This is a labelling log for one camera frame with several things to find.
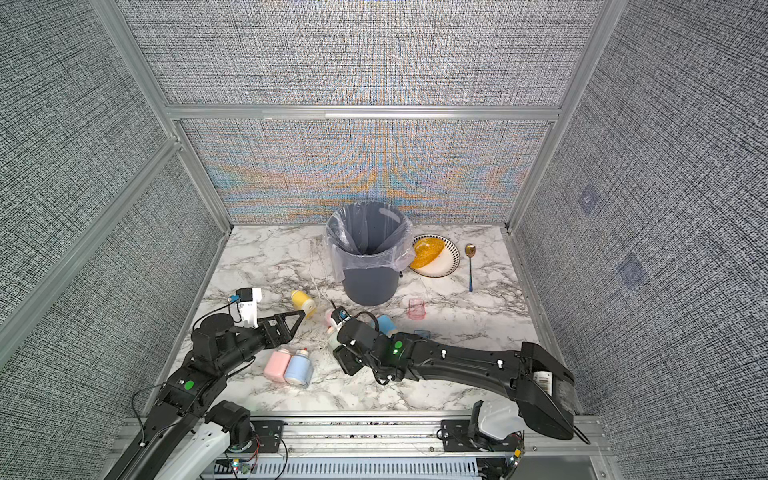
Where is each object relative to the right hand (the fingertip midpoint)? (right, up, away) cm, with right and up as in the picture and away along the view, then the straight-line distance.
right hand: (341, 342), depth 76 cm
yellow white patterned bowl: (+29, +22, +28) cm, 45 cm away
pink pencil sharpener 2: (-17, -7, +3) cm, 19 cm away
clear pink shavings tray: (+22, +4, +21) cm, 31 cm away
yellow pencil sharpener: (-14, +8, +14) cm, 22 cm away
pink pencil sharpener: (-2, +7, -7) cm, 10 cm away
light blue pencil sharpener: (-11, -7, +1) cm, 13 cm away
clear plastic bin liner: (+7, +29, +19) cm, 35 cm away
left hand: (-9, +8, -4) cm, 13 cm away
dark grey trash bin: (+7, +12, +24) cm, 28 cm away
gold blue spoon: (+43, +23, +34) cm, 59 cm away
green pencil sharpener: (-2, 0, -1) cm, 2 cm away
